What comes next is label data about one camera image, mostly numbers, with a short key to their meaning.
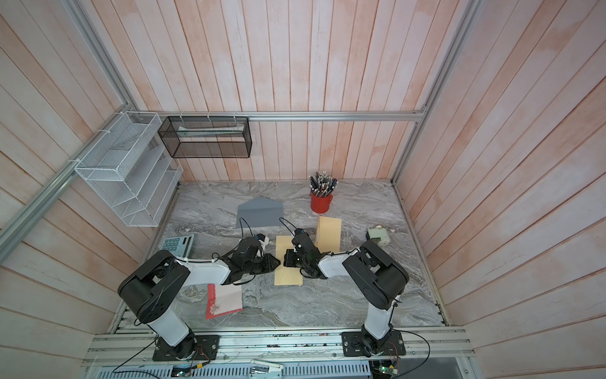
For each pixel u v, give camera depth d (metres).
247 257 0.73
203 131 0.88
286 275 0.87
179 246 0.95
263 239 0.88
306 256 0.74
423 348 0.74
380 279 0.49
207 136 1.04
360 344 0.72
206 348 0.73
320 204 1.06
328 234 1.01
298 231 0.88
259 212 1.10
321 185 0.95
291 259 0.84
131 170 0.73
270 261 0.81
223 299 0.83
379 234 0.96
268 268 0.80
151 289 0.46
